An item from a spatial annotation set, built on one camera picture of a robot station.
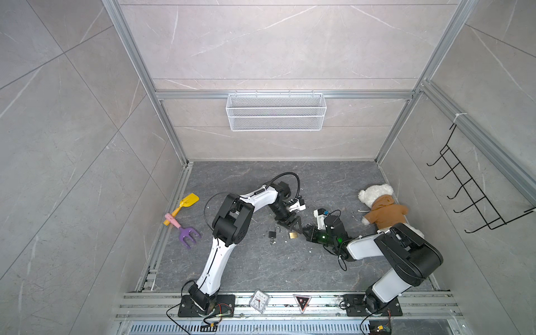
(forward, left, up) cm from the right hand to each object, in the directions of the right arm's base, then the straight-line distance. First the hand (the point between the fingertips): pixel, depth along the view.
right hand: (301, 229), depth 92 cm
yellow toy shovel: (+16, +54, +1) cm, 56 cm away
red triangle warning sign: (-28, +3, 0) cm, 28 cm away
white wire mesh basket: (+48, +10, +29) cm, 57 cm away
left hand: (+1, +3, +1) cm, 3 cm away
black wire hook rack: (-14, -50, +33) cm, 61 cm away
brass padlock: (-3, +4, -1) cm, 5 cm away
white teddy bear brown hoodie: (+3, -37, +6) cm, 38 cm away
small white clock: (-28, +18, +2) cm, 33 cm away
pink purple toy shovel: (-1, +52, +2) cm, 52 cm away
